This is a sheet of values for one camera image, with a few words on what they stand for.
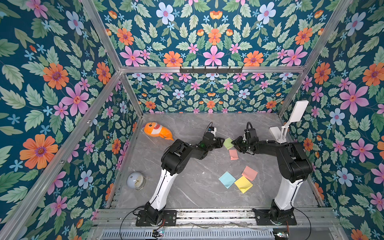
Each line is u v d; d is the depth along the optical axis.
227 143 1.02
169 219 0.73
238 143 0.90
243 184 0.85
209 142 0.83
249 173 0.89
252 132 0.82
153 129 0.99
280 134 0.99
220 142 0.93
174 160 0.59
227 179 0.87
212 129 0.94
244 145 0.86
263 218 0.73
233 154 0.96
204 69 0.90
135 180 0.78
